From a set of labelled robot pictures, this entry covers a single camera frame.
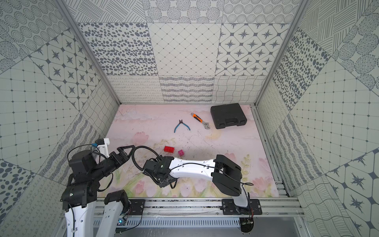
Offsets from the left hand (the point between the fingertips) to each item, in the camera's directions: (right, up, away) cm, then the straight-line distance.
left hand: (132, 150), depth 66 cm
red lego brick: (+12, -6, +30) cm, 32 cm away
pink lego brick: (+19, -8, +27) cm, 34 cm away
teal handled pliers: (+18, +11, +44) cm, 49 cm away
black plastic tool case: (+53, +17, +44) cm, 71 cm away
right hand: (+15, -19, +12) cm, 27 cm away
